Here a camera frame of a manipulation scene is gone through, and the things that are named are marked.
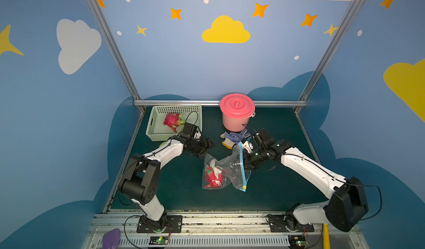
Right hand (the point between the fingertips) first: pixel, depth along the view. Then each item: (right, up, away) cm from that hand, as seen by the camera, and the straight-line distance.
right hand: (237, 164), depth 77 cm
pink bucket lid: (+3, +30, +22) cm, 37 cm away
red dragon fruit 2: (-12, -9, +3) cm, 15 cm away
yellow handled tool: (+37, -32, -8) cm, 49 cm away
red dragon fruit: (-37, +21, +27) cm, 50 cm away
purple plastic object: (-56, -31, -6) cm, 64 cm away
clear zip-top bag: (-10, -4, -2) cm, 11 cm away
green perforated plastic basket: (-49, +14, +31) cm, 60 cm away
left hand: (-11, +6, +11) cm, 17 cm away
